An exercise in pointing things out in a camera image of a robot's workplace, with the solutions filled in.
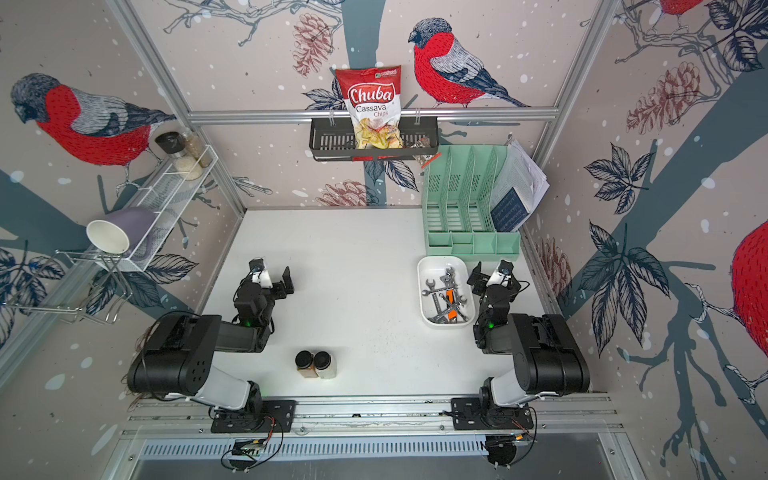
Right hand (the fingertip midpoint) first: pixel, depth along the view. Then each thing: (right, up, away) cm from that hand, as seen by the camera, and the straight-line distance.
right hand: (494, 264), depth 90 cm
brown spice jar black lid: (-53, -22, -17) cm, 60 cm away
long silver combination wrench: (-16, -17, 0) cm, 23 cm away
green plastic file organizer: (-4, +27, +32) cm, 42 cm away
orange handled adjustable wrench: (-13, -11, +4) cm, 17 cm away
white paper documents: (+12, +31, +9) cm, 34 cm away
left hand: (-68, 0, +1) cm, 68 cm away
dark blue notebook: (+10, +17, +14) cm, 24 cm away
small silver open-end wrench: (-20, -10, +5) cm, 23 cm away
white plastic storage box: (-17, -3, +11) cm, 20 cm away
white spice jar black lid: (-48, -23, -17) cm, 56 cm away
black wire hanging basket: (-50, +40, +5) cm, 64 cm away
